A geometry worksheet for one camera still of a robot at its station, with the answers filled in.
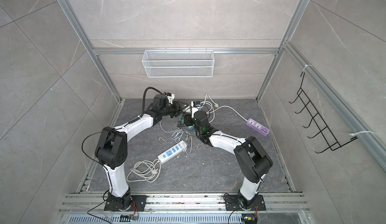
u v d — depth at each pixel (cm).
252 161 48
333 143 58
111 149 51
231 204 73
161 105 74
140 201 73
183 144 86
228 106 115
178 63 100
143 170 84
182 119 85
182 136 95
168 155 87
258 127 101
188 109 86
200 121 66
